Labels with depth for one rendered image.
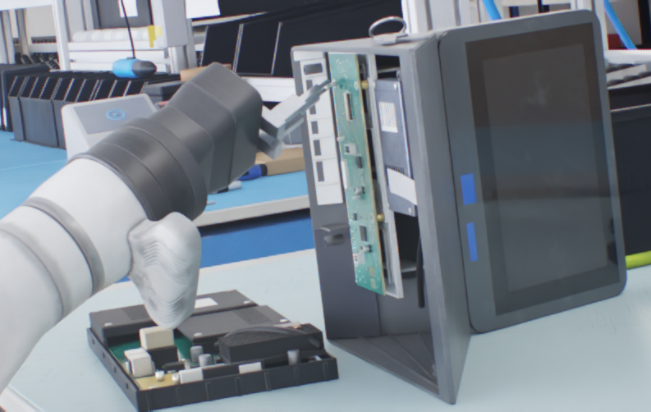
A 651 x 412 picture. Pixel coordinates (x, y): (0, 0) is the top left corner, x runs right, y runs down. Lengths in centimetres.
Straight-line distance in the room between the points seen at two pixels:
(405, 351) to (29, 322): 27
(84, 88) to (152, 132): 296
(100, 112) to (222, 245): 62
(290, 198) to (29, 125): 186
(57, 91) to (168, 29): 57
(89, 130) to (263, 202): 57
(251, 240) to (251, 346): 162
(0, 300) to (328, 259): 30
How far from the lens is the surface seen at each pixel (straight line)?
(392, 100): 122
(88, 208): 117
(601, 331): 131
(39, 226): 117
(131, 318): 143
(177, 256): 116
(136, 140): 121
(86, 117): 339
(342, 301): 137
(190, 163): 121
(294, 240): 289
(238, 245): 286
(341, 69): 129
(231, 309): 142
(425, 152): 113
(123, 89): 394
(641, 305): 139
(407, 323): 136
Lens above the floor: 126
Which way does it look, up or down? 7 degrees down
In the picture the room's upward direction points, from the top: 7 degrees counter-clockwise
